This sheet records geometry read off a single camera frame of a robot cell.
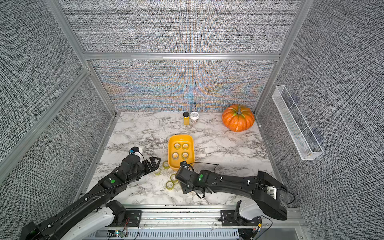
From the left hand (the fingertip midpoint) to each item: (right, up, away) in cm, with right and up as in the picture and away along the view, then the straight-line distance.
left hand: (158, 161), depth 78 cm
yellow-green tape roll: (+8, +5, +22) cm, 24 cm away
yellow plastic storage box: (+10, +4, +21) cm, 24 cm away
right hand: (+13, -11, +2) cm, 18 cm away
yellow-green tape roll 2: (+13, +5, +22) cm, 26 cm away
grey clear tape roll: (+7, -1, +16) cm, 18 cm away
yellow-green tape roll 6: (+5, -15, +5) cm, 17 cm away
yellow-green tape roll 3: (+13, 0, +17) cm, 22 cm away
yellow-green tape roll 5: (+7, -12, +8) cm, 16 cm away
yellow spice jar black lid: (+14, +24, +29) cm, 40 cm away
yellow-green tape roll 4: (+2, -5, +13) cm, 14 cm away
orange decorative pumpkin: (+49, +24, +22) cm, 59 cm away
